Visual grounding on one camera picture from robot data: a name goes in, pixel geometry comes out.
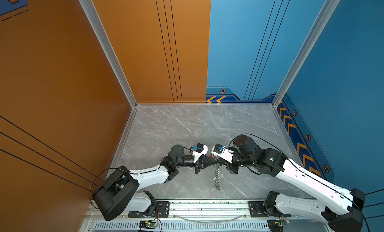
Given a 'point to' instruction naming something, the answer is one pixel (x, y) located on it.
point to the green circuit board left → (148, 224)
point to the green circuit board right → (277, 225)
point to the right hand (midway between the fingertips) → (217, 160)
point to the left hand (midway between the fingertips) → (215, 162)
